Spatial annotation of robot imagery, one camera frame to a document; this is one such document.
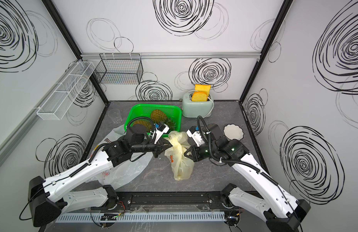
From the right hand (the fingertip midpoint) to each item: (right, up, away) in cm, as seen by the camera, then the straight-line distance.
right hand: (185, 156), depth 65 cm
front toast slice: (+10, +31, +30) cm, 44 cm away
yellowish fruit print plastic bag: (-1, -5, +1) cm, 5 cm away
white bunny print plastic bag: (-34, -15, +17) cm, 41 cm away
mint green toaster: (+6, +23, +37) cm, 44 cm away
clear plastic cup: (-50, +18, +39) cm, 67 cm away
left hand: (-6, +5, +2) cm, 8 cm away
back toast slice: (+14, +37, +35) cm, 53 cm away
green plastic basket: (-8, +22, +42) cm, 48 cm away
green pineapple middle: (-18, +18, +34) cm, 42 cm away
